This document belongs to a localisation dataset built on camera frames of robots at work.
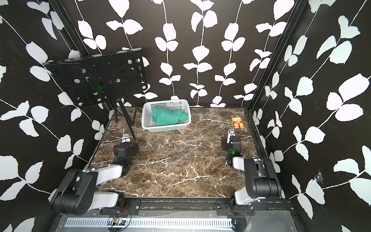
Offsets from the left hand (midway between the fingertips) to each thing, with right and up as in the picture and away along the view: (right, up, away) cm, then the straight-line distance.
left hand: (127, 141), depth 91 cm
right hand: (+66, +4, +4) cm, 67 cm away
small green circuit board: (+4, -37, -20) cm, 42 cm away
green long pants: (+20, +17, +13) cm, 29 cm away
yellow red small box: (+78, +11, +20) cm, 81 cm away
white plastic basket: (+9, +11, +17) cm, 22 cm away
